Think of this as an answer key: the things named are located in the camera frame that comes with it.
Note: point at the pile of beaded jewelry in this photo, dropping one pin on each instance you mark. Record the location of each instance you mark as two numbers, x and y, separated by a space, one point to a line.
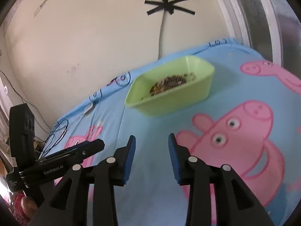
171 82

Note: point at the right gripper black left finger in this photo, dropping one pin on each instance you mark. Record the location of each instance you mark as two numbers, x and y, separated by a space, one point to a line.
67 204

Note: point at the blue cartoon pig bedsheet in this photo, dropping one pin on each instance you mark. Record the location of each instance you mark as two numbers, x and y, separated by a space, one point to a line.
251 121

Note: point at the light green plastic tray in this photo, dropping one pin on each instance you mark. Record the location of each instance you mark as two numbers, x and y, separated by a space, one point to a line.
138 96

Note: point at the left hand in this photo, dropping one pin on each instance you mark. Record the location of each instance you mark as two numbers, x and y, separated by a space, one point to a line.
29 207

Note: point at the white framed window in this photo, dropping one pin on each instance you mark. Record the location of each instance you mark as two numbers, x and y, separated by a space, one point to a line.
269 26

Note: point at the black tape cross on wall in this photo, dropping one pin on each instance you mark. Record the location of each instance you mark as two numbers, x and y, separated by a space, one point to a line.
166 5

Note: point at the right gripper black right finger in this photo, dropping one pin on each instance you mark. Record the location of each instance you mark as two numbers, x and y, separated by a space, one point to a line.
216 194

